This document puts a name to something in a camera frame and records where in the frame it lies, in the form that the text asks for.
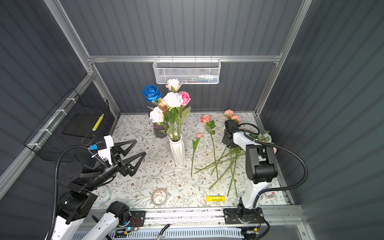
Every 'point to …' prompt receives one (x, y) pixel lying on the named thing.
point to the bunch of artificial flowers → (264, 137)
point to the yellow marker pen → (97, 122)
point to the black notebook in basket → (81, 123)
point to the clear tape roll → (153, 201)
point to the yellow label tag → (213, 198)
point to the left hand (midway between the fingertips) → (141, 147)
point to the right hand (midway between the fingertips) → (231, 142)
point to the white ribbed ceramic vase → (177, 148)
